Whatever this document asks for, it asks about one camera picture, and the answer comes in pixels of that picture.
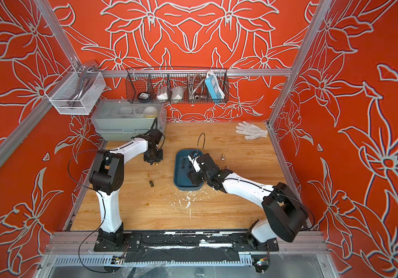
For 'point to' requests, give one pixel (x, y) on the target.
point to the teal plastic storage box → (182, 166)
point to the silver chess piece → (223, 157)
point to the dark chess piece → (151, 183)
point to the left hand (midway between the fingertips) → (158, 158)
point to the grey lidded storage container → (121, 120)
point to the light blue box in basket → (216, 91)
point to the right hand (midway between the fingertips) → (188, 172)
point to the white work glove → (250, 131)
